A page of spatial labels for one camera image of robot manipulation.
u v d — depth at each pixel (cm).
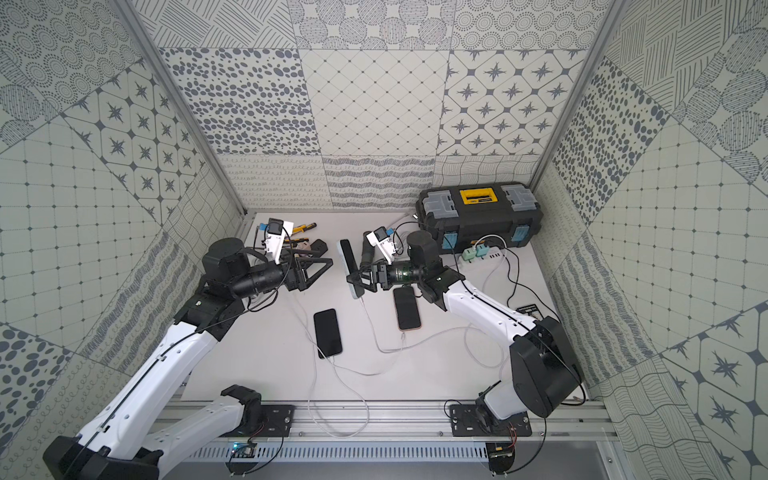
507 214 97
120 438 38
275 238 59
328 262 62
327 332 88
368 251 106
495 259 104
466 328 90
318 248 107
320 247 107
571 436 73
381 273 65
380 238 69
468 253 98
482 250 101
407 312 92
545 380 42
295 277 57
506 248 98
